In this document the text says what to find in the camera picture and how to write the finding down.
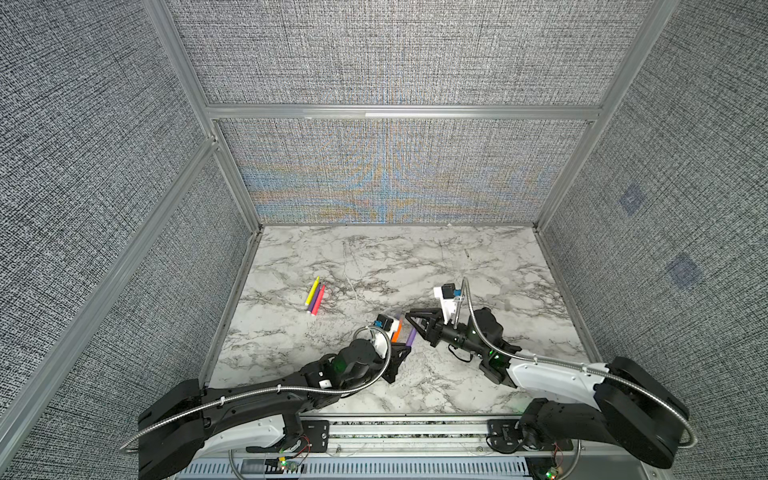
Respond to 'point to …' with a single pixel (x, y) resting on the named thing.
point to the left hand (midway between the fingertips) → (411, 344)
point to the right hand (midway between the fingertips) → (407, 311)
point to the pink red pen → (319, 300)
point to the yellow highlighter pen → (312, 290)
